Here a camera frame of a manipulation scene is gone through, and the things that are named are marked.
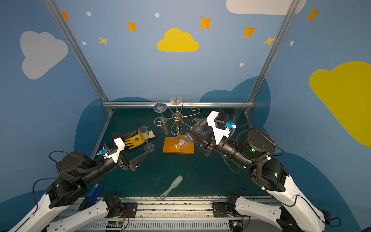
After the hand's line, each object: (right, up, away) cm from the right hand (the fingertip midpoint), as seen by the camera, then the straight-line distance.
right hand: (197, 121), depth 46 cm
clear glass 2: (-17, +8, +30) cm, 36 cm away
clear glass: (-30, -6, +40) cm, 50 cm away
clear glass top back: (-10, +12, +34) cm, 38 cm away
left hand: (-21, -6, +7) cm, 23 cm away
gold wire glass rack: (-10, -4, +45) cm, 46 cm away
